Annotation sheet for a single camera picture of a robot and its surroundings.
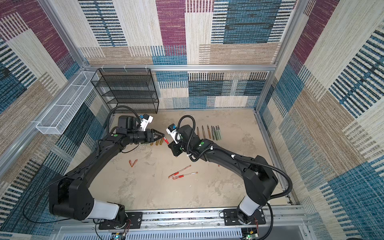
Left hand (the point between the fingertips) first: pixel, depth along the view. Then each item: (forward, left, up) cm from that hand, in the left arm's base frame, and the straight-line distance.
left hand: (162, 134), depth 79 cm
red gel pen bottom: (-14, -10, -22) cm, 28 cm away
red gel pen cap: (-5, +23, -23) cm, 32 cm away
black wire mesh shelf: (+42, +28, -4) cm, 51 cm away
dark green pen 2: (+16, -33, -22) cm, 42 cm away
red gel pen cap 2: (-4, +20, -23) cm, 30 cm away
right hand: (-5, -4, -6) cm, 8 cm away
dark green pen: (+15, -30, -21) cm, 40 cm away
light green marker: (+16, -35, -21) cm, 43 cm away
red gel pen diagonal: (-14, -3, -22) cm, 26 cm away
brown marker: (+18, -28, -23) cm, 40 cm away
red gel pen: (-2, -2, -3) cm, 4 cm away
